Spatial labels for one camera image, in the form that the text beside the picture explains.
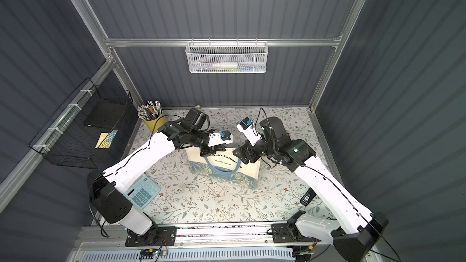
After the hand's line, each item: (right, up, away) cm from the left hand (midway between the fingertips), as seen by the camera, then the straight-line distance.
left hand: (224, 146), depth 74 cm
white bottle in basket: (0, +40, +19) cm, 45 cm away
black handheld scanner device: (+37, -23, +6) cm, 44 cm away
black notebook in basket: (-53, +14, +4) cm, 55 cm away
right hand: (+7, 0, -7) cm, 10 cm away
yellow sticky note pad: (-42, +4, -10) cm, 43 cm away
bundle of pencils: (-43, +17, +25) cm, 52 cm away
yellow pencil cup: (-40, +9, +24) cm, 47 cm away
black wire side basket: (-60, +6, +3) cm, 61 cm away
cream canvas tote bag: (0, -10, +7) cm, 12 cm away
